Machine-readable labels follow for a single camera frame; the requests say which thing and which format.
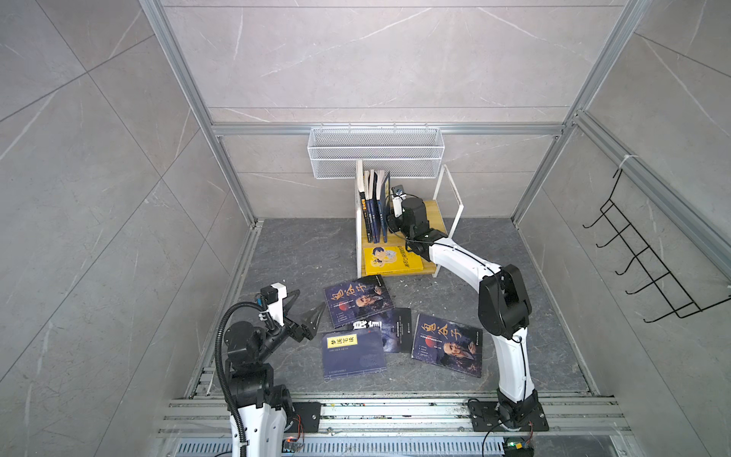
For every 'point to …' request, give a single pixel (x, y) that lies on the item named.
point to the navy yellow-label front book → (352, 353)
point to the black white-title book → (397, 328)
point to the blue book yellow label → (383, 205)
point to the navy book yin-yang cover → (379, 208)
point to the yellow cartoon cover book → (390, 259)
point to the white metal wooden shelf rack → (433, 215)
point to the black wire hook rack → (663, 286)
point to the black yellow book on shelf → (364, 209)
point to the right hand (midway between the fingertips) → (396, 206)
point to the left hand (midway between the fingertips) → (312, 297)
